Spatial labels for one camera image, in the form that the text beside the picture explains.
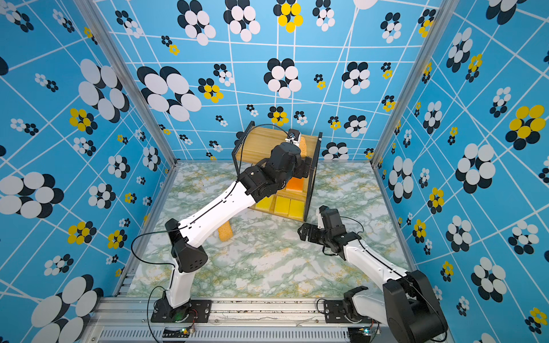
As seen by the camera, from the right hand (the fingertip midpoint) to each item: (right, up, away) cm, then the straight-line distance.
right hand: (309, 232), depth 88 cm
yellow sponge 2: (-4, +9, +11) cm, 15 cm away
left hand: (-5, +30, -16) cm, 35 cm away
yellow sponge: (-11, +10, +11) cm, 19 cm away
